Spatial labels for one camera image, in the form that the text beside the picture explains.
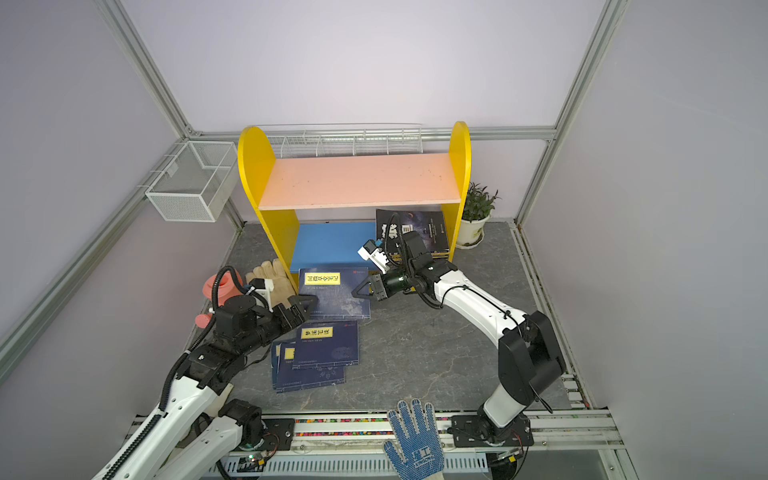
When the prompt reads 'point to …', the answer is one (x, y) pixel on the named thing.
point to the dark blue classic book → (333, 288)
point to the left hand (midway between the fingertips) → (307, 309)
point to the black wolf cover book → (391, 224)
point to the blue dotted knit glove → (420, 455)
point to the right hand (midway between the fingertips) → (355, 297)
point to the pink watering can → (227, 287)
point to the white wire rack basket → (345, 139)
